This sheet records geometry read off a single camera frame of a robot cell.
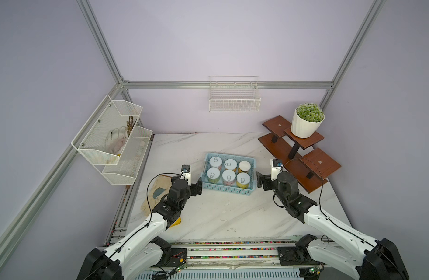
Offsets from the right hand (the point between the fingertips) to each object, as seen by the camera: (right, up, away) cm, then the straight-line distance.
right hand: (266, 173), depth 84 cm
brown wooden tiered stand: (+23, +2, +2) cm, 23 cm away
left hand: (-37, -2, 0) cm, 37 cm away
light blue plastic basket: (-22, -8, +6) cm, 24 cm away
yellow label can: (-17, +3, +15) cm, 23 cm away
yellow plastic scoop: (-43, -23, -2) cm, 48 cm away
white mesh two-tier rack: (-72, +16, -6) cm, 74 cm away
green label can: (-26, -2, +10) cm, 28 cm away
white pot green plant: (+18, +25, -4) cm, 31 cm away
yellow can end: (-10, -4, +8) cm, 14 cm away
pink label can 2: (-18, -3, +9) cm, 21 cm away
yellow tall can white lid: (-9, +3, +13) cm, 16 cm away
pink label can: (-25, +5, +16) cm, 30 cm away
